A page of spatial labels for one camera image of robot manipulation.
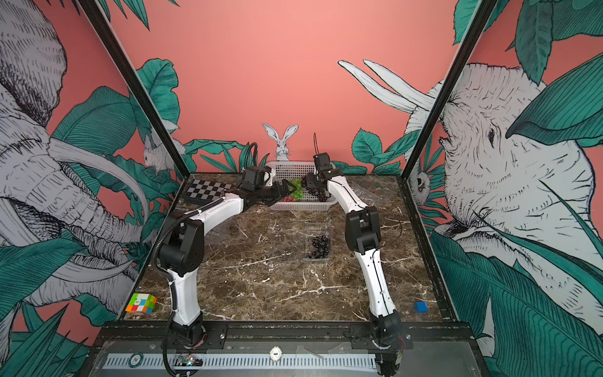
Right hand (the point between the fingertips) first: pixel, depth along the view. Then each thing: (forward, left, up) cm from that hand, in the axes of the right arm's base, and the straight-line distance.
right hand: (310, 176), depth 106 cm
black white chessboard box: (-2, +51, -6) cm, 51 cm away
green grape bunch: (-6, +5, -5) cm, 9 cm away
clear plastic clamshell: (+2, -31, -11) cm, 32 cm away
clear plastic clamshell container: (-22, -1, -11) cm, 24 cm away
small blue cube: (-53, -39, -10) cm, 67 cm away
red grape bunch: (-20, +8, +9) cm, 24 cm away
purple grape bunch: (-8, -6, -3) cm, 10 cm away
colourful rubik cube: (-54, +55, -5) cm, 77 cm away
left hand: (-13, +6, +6) cm, 16 cm away
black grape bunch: (-32, -5, -8) cm, 33 cm away
